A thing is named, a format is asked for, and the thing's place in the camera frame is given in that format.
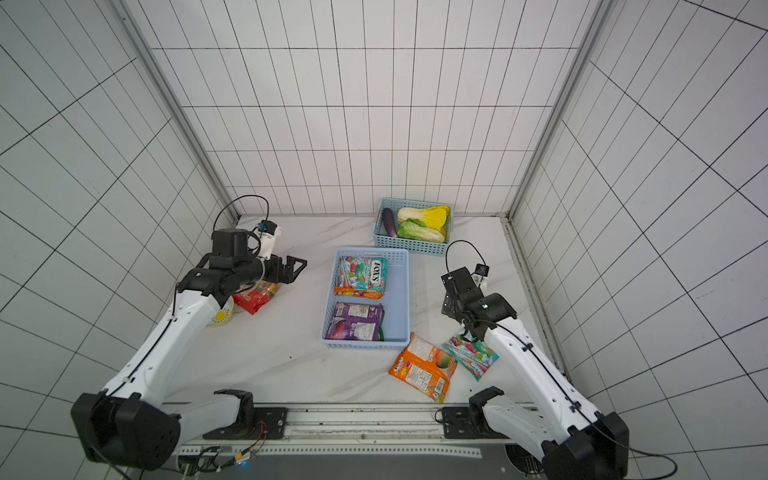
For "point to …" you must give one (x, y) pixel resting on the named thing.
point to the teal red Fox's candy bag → (474, 356)
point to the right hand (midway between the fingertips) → (458, 303)
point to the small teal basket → (384, 241)
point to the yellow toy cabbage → (433, 216)
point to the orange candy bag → (373, 294)
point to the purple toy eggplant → (389, 222)
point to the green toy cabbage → (415, 229)
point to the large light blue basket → (396, 302)
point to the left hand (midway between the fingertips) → (287, 266)
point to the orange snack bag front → (425, 366)
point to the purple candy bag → (356, 322)
